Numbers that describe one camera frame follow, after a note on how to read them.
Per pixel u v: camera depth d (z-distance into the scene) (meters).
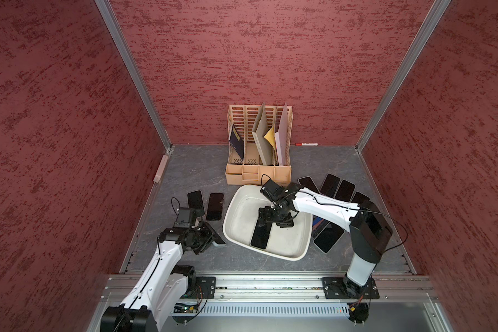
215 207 0.95
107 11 0.71
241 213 0.93
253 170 1.01
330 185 1.03
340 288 0.73
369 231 0.46
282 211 0.70
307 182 1.04
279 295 0.73
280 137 0.88
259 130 0.90
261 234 0.85
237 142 1.13
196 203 1.03
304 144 1.22
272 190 0.68
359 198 0.98
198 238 0.70
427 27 0.75
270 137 0.89
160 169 1.08
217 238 0.83
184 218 0.66
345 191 1.05
